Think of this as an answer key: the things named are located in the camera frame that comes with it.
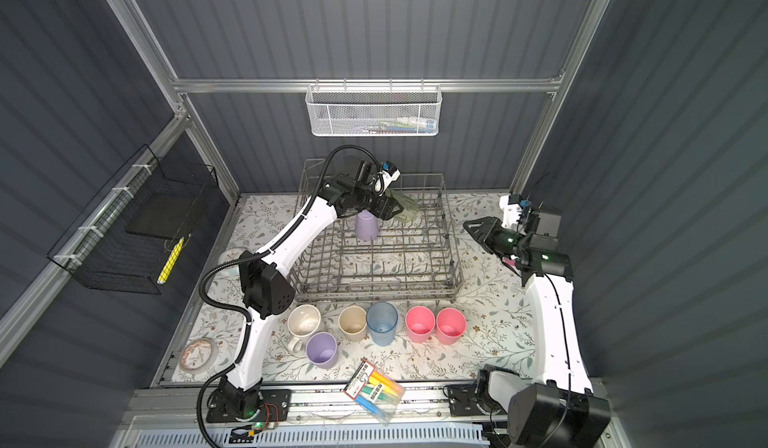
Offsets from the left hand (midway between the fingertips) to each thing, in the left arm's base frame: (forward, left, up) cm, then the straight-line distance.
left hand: (393, 200), depth 88 cm
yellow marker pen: (-22, +53, +4) cm, 58 cm away
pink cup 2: (-31, -15, -21) cm, 40 cm away
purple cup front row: (-35, +21, -22) cm, 46 cm away
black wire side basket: (-14, +66, +5) cm, 68 cm away
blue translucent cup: (-28, +5, -20) cm, 35 cm away
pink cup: (-29, -6, -21) cm, 37 cm away
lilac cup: (0, +9, -11) cm, 14 cm away
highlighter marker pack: (-46, +7, -21) cm, 51 cm away
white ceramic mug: (-27, +27, -20) cm, 43 cm away
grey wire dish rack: (-7, -7, -23) cm, 25 cm away
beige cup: (-28, +13, -21) cm, 37 cm away
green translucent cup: (-1, -5, -1) cm, 5 cm away
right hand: (-17, -18, +6) cm, 26 cm away
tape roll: (-35, +52, -23) cm, 67 cm away
